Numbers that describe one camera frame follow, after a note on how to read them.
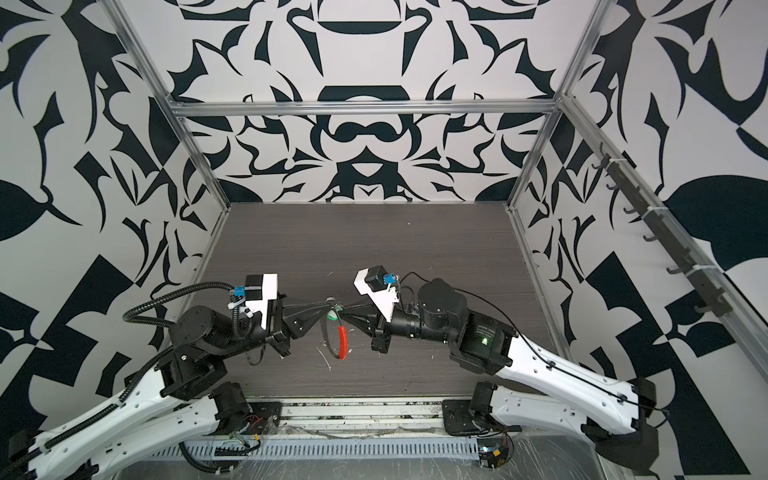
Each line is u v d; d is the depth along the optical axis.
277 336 0.47
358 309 0.52
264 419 0.73
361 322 0.55
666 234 0.55
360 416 0.76
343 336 0.53
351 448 0.71
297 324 0.50
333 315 0.55
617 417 0.40
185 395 0.48
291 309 0.50
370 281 0.46
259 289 0.45
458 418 0.74
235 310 0.46
